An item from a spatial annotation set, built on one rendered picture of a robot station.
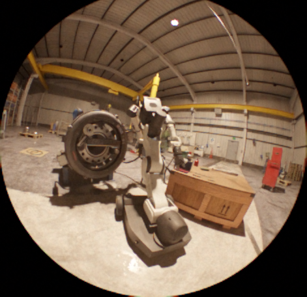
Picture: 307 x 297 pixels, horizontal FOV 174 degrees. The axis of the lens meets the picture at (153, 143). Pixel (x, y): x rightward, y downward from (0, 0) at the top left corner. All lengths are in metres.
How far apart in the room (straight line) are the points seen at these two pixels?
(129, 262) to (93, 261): 0.23
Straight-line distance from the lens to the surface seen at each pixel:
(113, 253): 0.84
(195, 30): 8.51
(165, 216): 0.65
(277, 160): 3.59
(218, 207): 1.18
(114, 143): 1.13
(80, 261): 0.83
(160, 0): 7.89
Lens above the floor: 0.77
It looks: 2 degrees down
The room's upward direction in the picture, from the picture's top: 11 degrees clockwise
